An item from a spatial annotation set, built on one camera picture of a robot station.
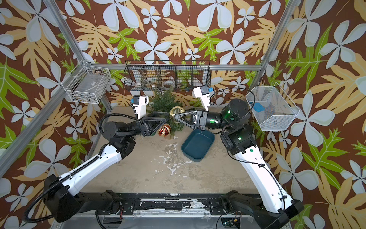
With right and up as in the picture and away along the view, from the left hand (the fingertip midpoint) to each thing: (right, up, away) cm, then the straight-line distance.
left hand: (167, 120), depth 49 cm
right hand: (+3, 0, -2) cm, 4 cm away
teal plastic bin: (+15, -16, +48) cm, 53 cm away
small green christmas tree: (-5, +11, +28) cm, 31 cm away
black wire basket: (-13, +32, +50) cm, 61 cm away
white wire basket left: (-53, +22, +36) cm, 68 cm away
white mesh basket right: (+60, +6, +29) cm, 67 cm away
